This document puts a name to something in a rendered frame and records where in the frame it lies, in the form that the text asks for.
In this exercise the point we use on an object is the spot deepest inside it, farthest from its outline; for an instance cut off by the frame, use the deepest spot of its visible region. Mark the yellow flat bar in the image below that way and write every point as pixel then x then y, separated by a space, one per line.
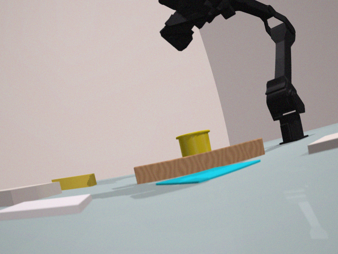
pixel 75 182

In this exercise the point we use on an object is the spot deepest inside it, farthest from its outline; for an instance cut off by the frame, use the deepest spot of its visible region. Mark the brown wooden plank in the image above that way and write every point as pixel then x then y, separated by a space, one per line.
pixel 199 162

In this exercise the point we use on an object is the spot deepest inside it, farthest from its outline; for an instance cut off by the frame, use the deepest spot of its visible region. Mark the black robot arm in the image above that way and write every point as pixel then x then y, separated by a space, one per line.
pixel 281 96

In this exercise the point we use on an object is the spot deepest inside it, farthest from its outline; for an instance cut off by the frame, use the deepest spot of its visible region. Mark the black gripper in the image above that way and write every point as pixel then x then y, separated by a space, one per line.
pixel 178 28

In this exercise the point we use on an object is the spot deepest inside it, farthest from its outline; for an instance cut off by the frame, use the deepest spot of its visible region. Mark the white flat slab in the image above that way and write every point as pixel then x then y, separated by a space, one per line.
pixel 48 207

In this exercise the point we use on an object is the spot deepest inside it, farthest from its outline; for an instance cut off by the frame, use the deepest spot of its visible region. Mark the olive yellow cup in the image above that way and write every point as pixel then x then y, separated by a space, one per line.
pixel 194 143

